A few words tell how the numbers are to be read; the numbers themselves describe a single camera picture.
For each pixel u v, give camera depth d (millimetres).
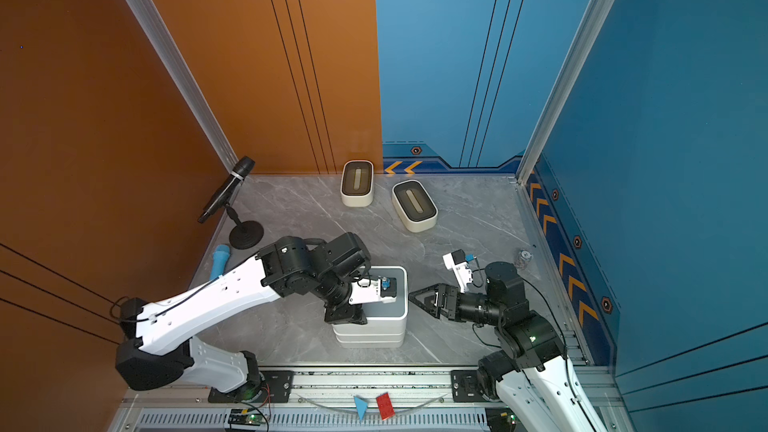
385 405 698
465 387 726
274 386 738
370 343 763
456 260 625
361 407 706
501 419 697
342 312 546
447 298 563
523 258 911
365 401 721
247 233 1023
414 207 1025
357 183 1091
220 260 940
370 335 721
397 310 614
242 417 721
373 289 546
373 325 623
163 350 404
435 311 578
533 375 454
